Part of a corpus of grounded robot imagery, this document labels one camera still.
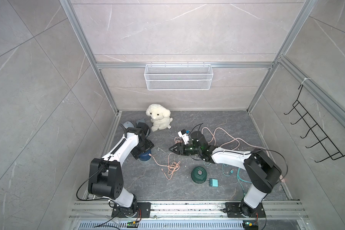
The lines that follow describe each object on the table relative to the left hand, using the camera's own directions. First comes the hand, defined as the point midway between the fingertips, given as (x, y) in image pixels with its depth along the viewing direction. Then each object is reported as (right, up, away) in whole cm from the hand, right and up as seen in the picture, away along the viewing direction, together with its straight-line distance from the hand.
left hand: (147, 149), depth 87 cm
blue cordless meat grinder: (-1, -3, -6) cm, 6 cm away
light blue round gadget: (-17, +15, +13) cm, 26 cm away
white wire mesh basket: (+20, +49, +13) cm, 55 cm away
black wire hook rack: (+83, +4, -29) cm, 88 cm away
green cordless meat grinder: (+30, -11, -12) cm, 35 cm away
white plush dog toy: (+7, +21, +8) cm, 24 cm away
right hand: (+15, 0, -6) cm, 16 cm away
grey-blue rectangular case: (+2, +14, -14) cm, 19 cm away
